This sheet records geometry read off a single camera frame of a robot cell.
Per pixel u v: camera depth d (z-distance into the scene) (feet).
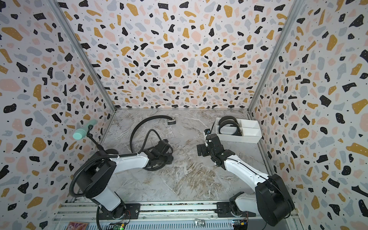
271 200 1.37
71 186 1.29
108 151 2.96
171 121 3.61
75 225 2.22
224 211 2.41
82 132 2.17
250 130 3.40
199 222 2.29
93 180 1.46
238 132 3.29
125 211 2.37
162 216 2.40
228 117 3.45
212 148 2.15
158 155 2.35
